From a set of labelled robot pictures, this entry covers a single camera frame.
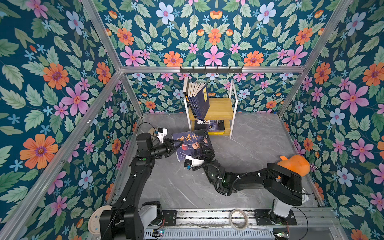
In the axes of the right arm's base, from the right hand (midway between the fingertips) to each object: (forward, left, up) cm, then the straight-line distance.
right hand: (203, 143), depth 77 cm
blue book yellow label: (+18, +5, +14) cm, 23 cm away
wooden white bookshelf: (+28, -7, -2) cm, 29 cm away
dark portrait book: (+1, +6, 0) cm, 6 cm away
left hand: (-2, +9, +5) cm, 11 cm away
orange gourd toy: (-5, -53, -13) cm, 55 cm away
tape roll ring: (-33, -13, -20) cm, 41 cm away
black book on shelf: (+19, +7, +10) cm, 23 cm away
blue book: (+18, +4, +14) cm, 23 cm away
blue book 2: (+25, +1, +8) cm, 26 cm away
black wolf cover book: (+23, -5, -12) cm, 27 cm away
